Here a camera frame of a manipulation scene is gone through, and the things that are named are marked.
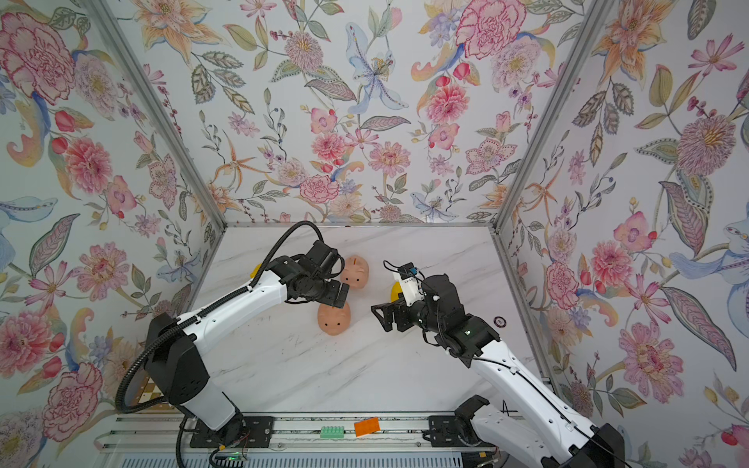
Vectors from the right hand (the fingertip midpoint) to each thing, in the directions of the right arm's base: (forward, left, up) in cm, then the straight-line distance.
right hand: (386, 298), depth 75 cm
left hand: (+5, +14, -6) cm, 16 cm away
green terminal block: (-27, +14, -20) cm, 37 cm away
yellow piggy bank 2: (+13, -3, -17) cm, 21 cm away
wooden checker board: (-20, +64, -18) cm, 69 cm away
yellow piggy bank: (+16, +44, -13) cm, 49 cm away
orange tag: (-26, +5, -21) cm, 33 cm away
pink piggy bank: (0, +15, -13) cm, 20 cm away
